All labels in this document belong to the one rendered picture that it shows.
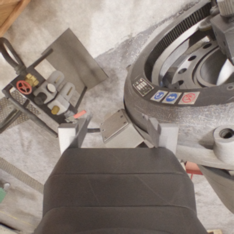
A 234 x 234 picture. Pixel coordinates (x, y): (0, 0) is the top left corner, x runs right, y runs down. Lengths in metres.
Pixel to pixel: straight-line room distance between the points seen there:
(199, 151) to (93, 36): 1.01
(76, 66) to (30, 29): 0.38
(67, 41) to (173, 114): 1.02
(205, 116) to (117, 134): 0.24
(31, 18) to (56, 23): 0.16
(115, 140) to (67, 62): 0.93
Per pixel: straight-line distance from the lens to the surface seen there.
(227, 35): 0.37
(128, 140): 0.48
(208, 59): 0.72
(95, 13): 1.16
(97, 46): 1.21
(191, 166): 2.12
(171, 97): 0.38
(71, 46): 1.25
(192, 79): 0.64
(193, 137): 0.32
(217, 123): 0.30
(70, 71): 1.33
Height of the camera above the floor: 1.12
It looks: 49 degrees down
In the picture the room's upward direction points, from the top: 171 degrees counter-clockwise
